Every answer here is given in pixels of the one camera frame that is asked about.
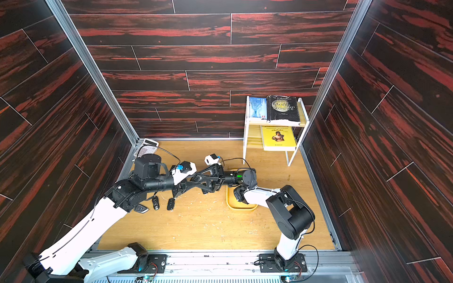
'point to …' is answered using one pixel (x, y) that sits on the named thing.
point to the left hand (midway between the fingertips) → (197, 177)
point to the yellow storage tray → (233, 204)
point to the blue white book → (258, 107)
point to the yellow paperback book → (278, 138)
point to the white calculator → (148, 147)
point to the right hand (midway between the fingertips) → (199, 178)
